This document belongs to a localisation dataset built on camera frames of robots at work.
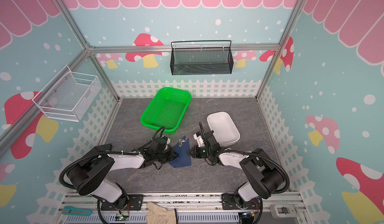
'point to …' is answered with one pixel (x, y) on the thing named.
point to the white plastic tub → (225, 129)
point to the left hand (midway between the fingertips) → (178, 158)
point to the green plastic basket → (166, 109)
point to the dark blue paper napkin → (183, 149)
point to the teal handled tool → (70, 210)
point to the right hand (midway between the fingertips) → (186, 153)
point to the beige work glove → (158, 214)
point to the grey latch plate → (283, 211)
